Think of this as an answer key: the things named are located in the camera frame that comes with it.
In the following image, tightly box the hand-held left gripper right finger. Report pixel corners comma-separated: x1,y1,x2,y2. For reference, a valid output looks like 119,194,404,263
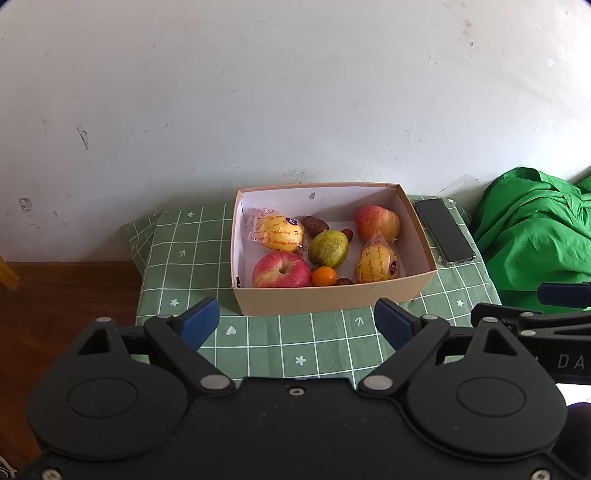
358,298,520,397

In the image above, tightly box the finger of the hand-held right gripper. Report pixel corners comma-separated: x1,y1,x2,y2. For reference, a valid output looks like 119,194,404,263
537,282,591,309
470,302,591,340

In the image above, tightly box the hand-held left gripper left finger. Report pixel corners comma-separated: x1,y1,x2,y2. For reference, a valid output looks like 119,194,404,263
76,296,236,398

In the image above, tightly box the small plastic-wrapped yellow orange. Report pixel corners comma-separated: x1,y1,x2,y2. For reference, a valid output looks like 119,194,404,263
353,232,402,284

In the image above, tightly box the cardboard box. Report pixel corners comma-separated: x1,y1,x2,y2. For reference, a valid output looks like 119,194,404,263
229,182,437,317

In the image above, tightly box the large red apple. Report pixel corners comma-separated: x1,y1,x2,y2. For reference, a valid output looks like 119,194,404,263
252,252,311,288

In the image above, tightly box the green pear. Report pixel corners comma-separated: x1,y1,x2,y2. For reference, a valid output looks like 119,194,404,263
308,231,349,268

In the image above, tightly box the small red apple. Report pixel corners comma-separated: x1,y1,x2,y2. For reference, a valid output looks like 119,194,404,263
355,204,402,243

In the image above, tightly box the large plastic-wrapped yellow orange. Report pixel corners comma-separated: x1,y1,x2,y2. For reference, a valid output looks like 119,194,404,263
247,209,308,254

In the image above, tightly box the green checked tablecloth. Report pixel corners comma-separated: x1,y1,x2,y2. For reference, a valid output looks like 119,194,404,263
122,196,504,381

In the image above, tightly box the green cloth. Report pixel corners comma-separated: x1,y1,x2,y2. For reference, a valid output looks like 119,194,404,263
471,167,591,315

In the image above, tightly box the black smartphone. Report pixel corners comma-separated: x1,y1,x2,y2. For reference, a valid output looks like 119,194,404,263
413,197,477,267

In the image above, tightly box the clear plastic sheet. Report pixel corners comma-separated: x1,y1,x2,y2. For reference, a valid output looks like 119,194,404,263
436,174,483,197

